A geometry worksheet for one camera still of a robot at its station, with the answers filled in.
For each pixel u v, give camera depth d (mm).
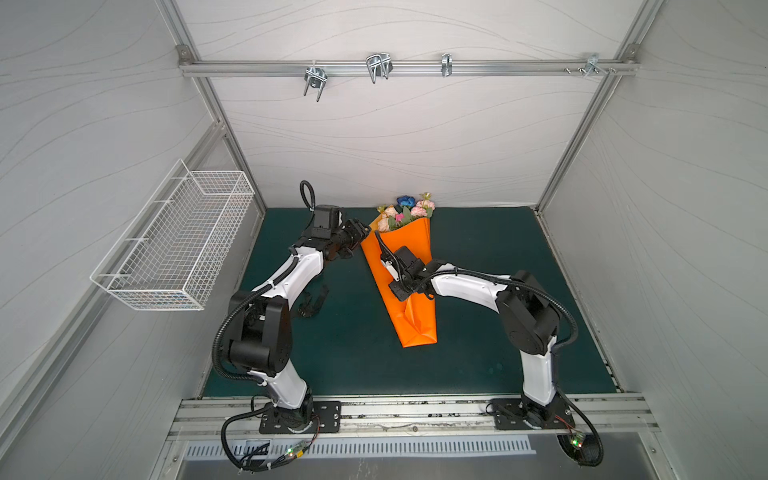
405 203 1145
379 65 765
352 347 867
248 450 717
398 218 1113
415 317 866
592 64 764
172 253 684
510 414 717
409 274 728
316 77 795
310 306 932
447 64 782
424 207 1167
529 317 505
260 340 456
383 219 1133
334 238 729
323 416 735
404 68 791
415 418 749
